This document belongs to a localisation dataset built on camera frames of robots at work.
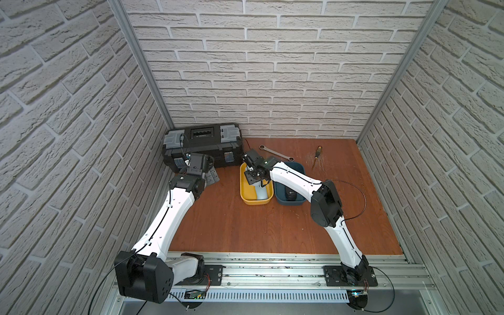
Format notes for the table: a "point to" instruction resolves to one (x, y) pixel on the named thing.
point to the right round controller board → (357, 298)
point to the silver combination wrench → (262, 147)
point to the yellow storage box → (248, 192)
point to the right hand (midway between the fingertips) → (256, 174)
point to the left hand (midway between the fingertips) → (205, 172)
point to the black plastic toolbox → (222, 144)
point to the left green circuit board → (195, 294)
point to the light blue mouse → (262, 193)
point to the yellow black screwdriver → (317, 155)
